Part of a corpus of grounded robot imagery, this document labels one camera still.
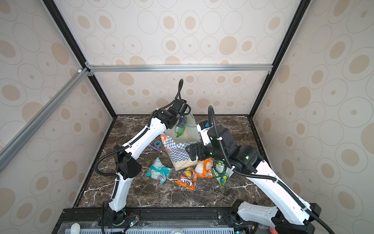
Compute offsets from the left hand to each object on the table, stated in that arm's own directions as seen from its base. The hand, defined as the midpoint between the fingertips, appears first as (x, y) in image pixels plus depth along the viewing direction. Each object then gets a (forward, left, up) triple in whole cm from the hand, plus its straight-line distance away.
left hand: (184, 117), depth 86 cm
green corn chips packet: (-5, +3, -6) cm, 8 cm away
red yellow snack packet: (-29, -3, -19) cm, 35 cm away
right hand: (-24, -8, +8) cm, 26 cm away
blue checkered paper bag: (-20, +4, 0) cm, 21 cm away
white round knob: (-53, +51, -23) cm, 77 cm away
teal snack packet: (-25, +15, -20) cm, 35 cm away
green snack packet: (-25, -22, -20) cm, 39 cm away
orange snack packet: (-22, -12, -20) cm, 32 cm away
